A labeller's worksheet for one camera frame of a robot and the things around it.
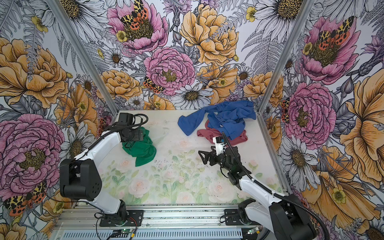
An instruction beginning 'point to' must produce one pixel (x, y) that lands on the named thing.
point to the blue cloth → (227, 117)
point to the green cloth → (143, 151)
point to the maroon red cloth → (210, 133)
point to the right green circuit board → (253, 230)
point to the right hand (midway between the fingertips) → (205, 154)
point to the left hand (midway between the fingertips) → (132, 140)
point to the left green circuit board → (125, 230)
